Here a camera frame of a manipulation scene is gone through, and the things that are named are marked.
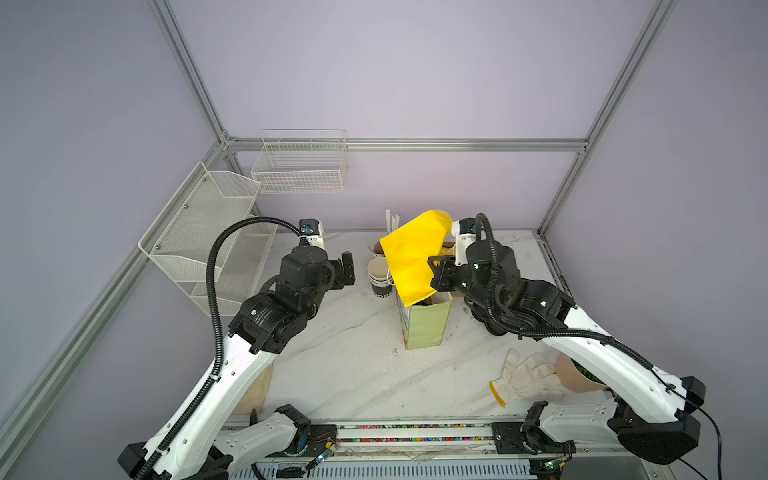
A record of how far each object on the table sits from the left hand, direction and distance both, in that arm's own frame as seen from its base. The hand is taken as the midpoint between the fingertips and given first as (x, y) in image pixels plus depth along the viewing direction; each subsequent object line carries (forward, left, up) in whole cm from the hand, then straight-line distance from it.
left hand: (326, 257), depth 65 cm
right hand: (-1, -22, +1) cm, 22 cm away
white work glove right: (-15, -55, -36) cm, 67 cm away
